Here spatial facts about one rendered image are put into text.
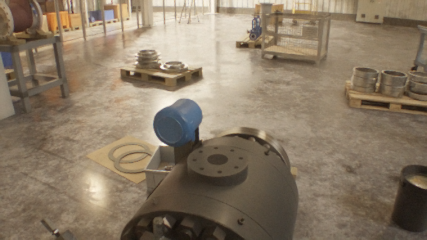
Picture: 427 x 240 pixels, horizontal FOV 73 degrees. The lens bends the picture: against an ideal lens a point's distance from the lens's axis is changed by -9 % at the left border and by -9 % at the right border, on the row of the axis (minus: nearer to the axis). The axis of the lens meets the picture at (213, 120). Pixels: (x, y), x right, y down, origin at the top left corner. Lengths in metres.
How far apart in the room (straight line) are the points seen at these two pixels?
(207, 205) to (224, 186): 0.11
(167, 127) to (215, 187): 0.35
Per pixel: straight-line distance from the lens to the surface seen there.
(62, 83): 4.92
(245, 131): 1.51
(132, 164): 2.89
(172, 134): 1.23
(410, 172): 2.50
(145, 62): 5.48
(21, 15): 4.74
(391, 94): 4.66
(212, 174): 1.01
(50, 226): 0.88
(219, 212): 0.93
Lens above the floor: 1.48
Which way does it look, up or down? 24 degrees down
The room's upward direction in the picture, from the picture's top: straight up
